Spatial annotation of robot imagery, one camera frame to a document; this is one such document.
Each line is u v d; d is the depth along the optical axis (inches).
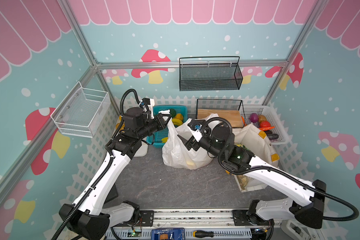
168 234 25.8
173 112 43.7
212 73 36.3
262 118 44.1
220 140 18.0
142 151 38.7
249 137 34.2
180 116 44.0
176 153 29.9
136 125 19.8
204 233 27.0
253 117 44.2
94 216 16.0
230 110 47.3
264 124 41.3
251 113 45.1
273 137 37.1
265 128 40.4
